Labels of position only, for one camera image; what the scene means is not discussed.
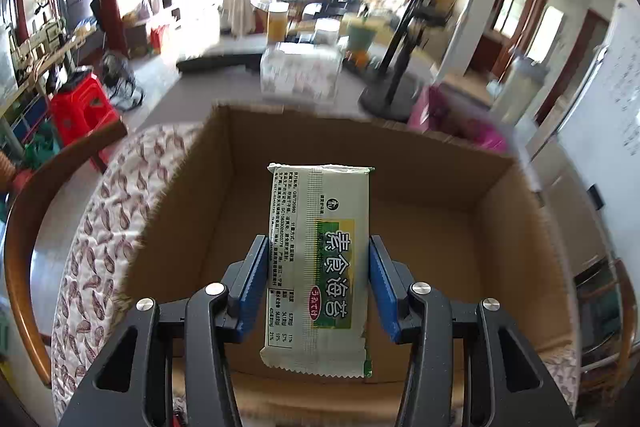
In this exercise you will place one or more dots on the pink bag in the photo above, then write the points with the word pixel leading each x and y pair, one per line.
pixel 450 117

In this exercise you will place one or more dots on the black floor fan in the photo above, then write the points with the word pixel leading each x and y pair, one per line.
pixel 120 77

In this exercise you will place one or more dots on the red bag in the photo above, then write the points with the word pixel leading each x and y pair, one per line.
pixel 160 38

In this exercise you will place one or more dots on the black round-base stand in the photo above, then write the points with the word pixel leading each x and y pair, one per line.
pixel 387 99

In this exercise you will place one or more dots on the dark wooden chair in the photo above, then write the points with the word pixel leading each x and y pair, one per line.
pixel 600 287

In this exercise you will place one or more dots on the cluttered wooden shelf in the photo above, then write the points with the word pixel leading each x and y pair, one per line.
pixel 45 42

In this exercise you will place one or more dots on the cardboard box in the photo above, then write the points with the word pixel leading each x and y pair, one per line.
pixel 440 217

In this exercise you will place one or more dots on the yellow-filled clear jar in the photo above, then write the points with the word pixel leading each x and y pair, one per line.
pixel 278 27

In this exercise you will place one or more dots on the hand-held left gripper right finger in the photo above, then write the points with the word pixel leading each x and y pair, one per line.
pixel 382 282

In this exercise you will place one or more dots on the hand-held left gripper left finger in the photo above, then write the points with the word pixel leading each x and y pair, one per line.
pixel 255 269

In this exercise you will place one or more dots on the green cup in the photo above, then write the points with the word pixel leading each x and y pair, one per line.
pixel 361 37

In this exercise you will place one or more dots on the red plastic stool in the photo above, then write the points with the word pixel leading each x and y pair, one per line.
pixel 82 107

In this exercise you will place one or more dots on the green white seaweed snack packet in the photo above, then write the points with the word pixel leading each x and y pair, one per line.
pixel 320 232

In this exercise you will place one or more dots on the whiteboard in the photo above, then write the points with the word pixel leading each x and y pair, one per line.
pixel 610 107

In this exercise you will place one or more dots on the white draped cloth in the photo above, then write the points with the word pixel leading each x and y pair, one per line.
pixel 239 7

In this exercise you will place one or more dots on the wooden glass-pane door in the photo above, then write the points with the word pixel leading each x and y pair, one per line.
pixel 500 52

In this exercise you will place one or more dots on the curved wooden chair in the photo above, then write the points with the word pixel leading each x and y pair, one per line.
pixel 20 227

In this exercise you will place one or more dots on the white plastic bin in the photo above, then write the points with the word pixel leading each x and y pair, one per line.
pixel 520 82

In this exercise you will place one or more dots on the black flat device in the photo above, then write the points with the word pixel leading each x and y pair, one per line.
pixel 220 61

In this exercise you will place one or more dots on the black whiteboard eraser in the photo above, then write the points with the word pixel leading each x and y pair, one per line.
pixel 595 198

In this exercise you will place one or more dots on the clear plastic container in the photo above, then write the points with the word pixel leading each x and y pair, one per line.
pixel 300 72

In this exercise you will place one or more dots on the white lidded jar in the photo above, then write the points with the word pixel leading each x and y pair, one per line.
pixel 327 32

